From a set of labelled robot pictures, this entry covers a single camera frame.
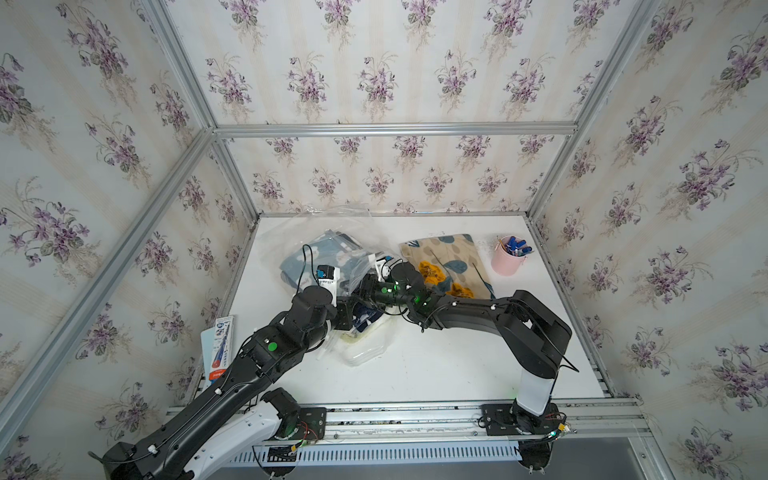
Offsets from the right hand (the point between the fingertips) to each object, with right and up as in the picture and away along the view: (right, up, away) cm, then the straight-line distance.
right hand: (347, 290), depth 77 cm
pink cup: (+49, +6, +20) cm, 53 cm away
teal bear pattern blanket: (-8, +10, +20) cm, 24 cm away
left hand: (+3, -3, -4) cm, 6 cm away
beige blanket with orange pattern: (+33, +5, +24) cm, 41 cm away
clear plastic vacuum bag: (-28, +17, +39) cm, 51 cm away
